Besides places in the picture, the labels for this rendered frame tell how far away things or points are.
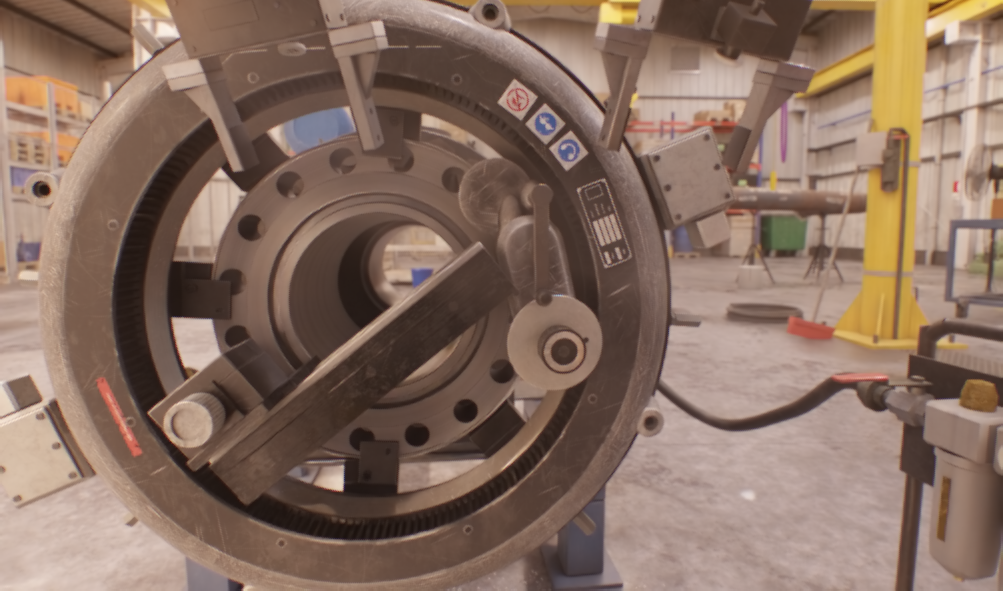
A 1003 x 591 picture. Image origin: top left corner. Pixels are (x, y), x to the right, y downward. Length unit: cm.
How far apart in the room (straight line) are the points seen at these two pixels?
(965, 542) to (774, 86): 67
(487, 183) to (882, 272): 356
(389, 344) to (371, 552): 26
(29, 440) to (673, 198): 82
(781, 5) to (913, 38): 370
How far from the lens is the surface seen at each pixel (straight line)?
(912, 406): 96
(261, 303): 73
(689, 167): 67
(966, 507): 93
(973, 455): 89
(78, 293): 69
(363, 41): 46
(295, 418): 60
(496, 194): 61
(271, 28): 48
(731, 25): 46
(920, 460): 106
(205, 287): 75
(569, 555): 113
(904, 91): 410
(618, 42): 46
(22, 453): 81
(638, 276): 60
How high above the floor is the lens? 69
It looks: 5 degrees down
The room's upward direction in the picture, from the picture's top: straight up
